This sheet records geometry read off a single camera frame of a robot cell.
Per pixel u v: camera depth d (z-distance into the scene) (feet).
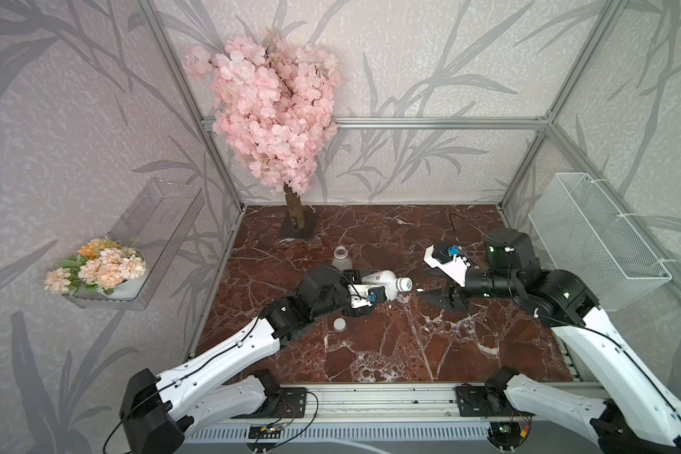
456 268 1.67
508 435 2.42
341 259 2.71
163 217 2.47
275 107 2.51
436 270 1.67
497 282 1.62
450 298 1.68
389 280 2.10
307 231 3.65
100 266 1.62
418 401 2.47
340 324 2.85
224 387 1.83
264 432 2.31
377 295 1.85
